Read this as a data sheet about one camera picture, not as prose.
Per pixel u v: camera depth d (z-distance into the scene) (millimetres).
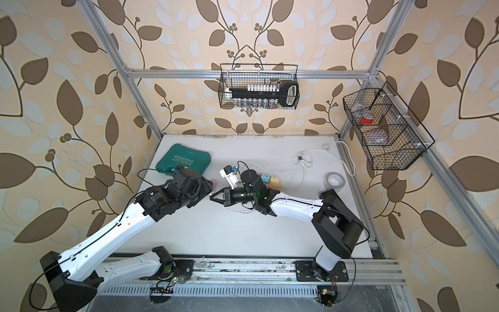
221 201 710
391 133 737
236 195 691
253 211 852
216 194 725
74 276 385
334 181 990
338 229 443
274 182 923
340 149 1175
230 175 719
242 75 912
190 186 552
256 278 737
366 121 808
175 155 1050
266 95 845
